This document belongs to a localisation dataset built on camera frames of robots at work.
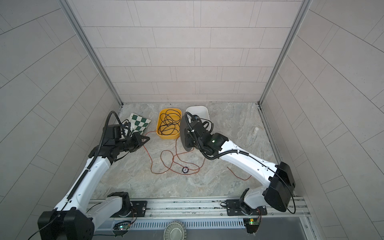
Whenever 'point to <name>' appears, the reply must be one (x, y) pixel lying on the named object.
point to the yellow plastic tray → (173, 136)
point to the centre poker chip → (185, 170)
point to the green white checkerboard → (138, 123)
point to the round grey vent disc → (175, 230)
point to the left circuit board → (121, 228)
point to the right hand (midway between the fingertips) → (186, 138)
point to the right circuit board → (251, 223)
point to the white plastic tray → (201, 111)
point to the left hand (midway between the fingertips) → (152, 136)
